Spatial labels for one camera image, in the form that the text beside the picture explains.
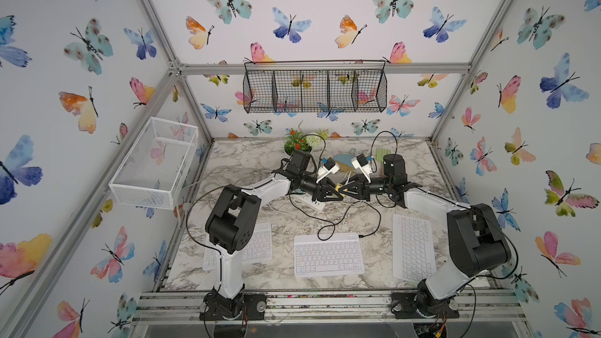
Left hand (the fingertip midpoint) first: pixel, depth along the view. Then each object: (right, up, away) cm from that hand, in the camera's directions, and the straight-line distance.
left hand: (343, 195), depth 82 cm
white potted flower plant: (-17, +20, +14) cm, 30 cm away
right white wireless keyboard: (+25, -21, +2) cm, 33 cm away
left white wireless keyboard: (-30, -20, +3) cm, 36 cm away
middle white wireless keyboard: (-1, -22, +2) cm, 22 cm away
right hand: (0, +3, -2) cm, 3 cm away
